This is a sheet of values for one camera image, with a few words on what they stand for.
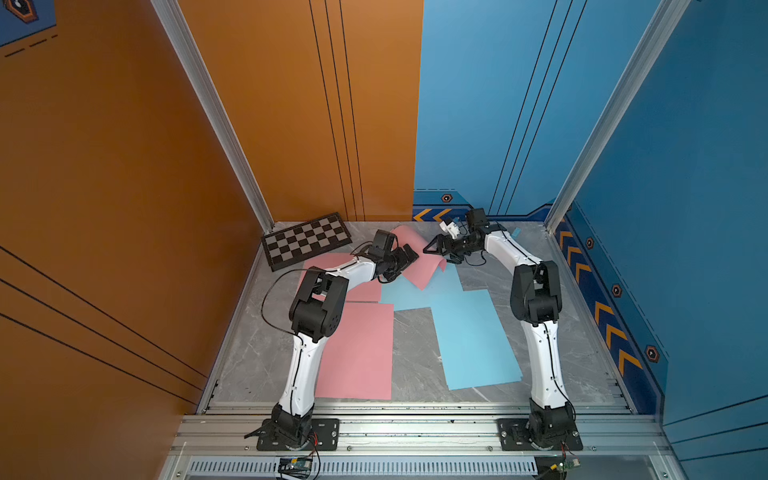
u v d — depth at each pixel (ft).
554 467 2.28
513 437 2.38
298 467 2.34
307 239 3.67
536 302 2.08
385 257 2.78
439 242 3.08
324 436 2.42
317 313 1.94
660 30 2.35
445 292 3.27
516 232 3.57
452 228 3.24
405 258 3.08
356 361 2.83
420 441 2.42
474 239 2.71
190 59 2.52
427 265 3.16
